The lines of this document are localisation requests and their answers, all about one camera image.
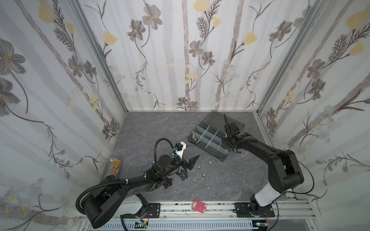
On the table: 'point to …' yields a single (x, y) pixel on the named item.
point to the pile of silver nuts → (198, 168)
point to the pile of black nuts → (183, 174)
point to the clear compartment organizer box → (207, 136)
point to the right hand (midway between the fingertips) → (228, 140)
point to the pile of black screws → (168, 182)
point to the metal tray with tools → (114, 166)
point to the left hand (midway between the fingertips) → (193, 150)
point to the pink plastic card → (199, 206)
